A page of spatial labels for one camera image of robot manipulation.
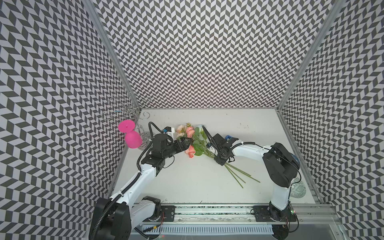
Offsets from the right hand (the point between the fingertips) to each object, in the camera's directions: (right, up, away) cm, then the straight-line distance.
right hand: (221, 160), depth 92 cm
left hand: (-20, +13, -11) cm, 26 cm away
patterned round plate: (+39, -12, -13) cm, 43 cm away
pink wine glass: (-48, +15, -16) cm, 53 cm away
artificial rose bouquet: (+10, -8, -5) cm, 14 cm away
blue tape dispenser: (+5, +14, +6) cm, 16 cm away
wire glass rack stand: (-66, +37, +24) cm, 79 cm away
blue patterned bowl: (+49, 0, +4) cm, 50 cm away
